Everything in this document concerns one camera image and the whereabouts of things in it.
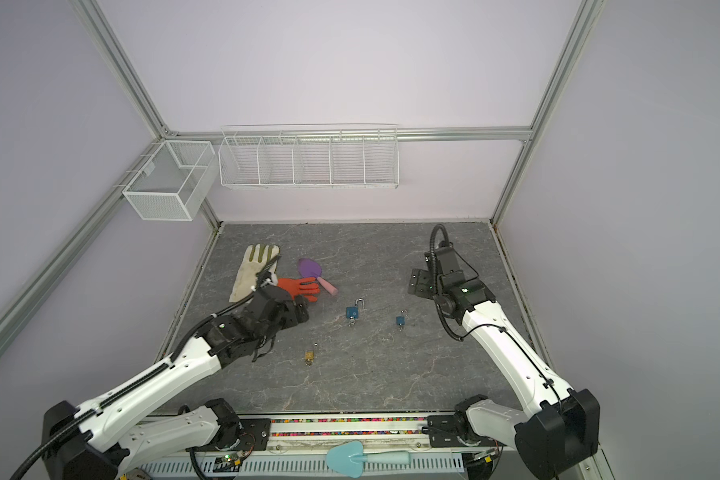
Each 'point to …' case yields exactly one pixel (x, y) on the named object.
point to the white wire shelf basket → (360, 156)
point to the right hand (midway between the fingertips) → (429, 282)
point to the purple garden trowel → (309, 268)
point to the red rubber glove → (304, 287)
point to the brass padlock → (309, 356)
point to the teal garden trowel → (349, 458)
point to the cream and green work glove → (257, 257)
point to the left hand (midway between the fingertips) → (294, 309)
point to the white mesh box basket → (175, 182)
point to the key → (352, 322)
